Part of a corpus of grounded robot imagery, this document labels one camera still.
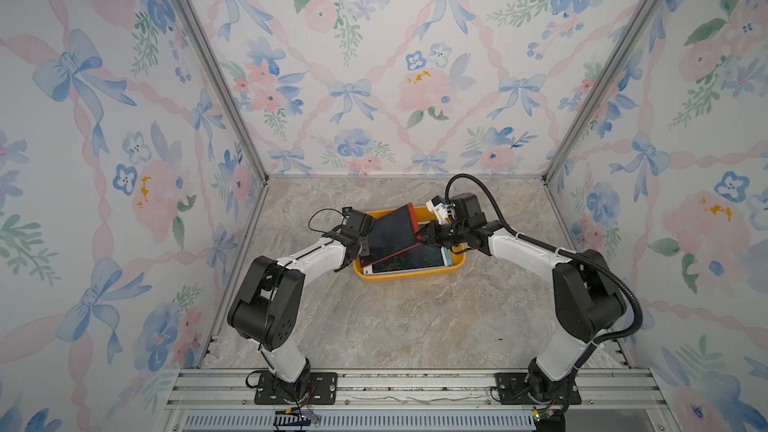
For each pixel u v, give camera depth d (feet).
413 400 2.38
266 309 1.54
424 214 2.81
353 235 2.36
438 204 2.74
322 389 2.45
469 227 2.35
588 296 1.56
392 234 3.60
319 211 2.57
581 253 1.67
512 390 2.42
